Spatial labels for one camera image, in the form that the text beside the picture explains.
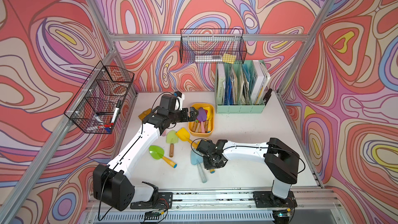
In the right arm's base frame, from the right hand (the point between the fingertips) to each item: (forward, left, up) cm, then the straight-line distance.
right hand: (210, 170), depth 83 cm
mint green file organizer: (+43, -22, +20) cm, 52 cm away
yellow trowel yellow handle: (+35, -2, +3) cm, 35 cm away
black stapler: (+53, -48, 0) cm, 72 cm away
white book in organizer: (+45, -35, +21) cm, 61 cm away
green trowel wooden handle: (+27, +7, +3) cm, 28 cm away
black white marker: (+17, +42, +33) cm, 56 cm away
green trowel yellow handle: (+10, +30, +1) cm, 32 cm away
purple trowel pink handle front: (+35, +4, +2) cm, 35 cm away
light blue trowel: (+6, +7, +1) cm, 10 cm away
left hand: (+21, +8, +24) cm, 33 cm away
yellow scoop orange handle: (+22, +15, +1) cm, 26 cm away
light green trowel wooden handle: (+20, +23, 0) cm, 30 cm away
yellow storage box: (+43, +4, +4) cm, 44 cm away
